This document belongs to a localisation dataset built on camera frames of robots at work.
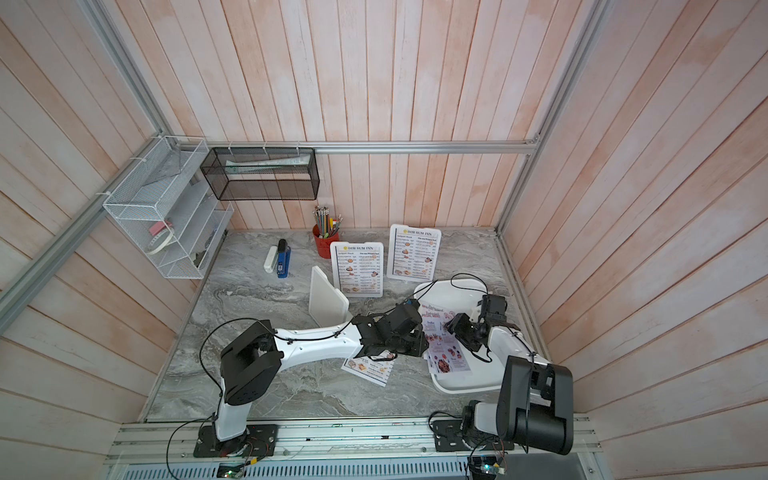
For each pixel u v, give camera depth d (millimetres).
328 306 797
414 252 979
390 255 988
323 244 1050
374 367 857
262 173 964
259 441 730
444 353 836
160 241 812
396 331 639
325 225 1040
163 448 675
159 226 819
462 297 1010
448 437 730
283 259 1085
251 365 477
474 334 687
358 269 931
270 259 1073
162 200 780
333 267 928
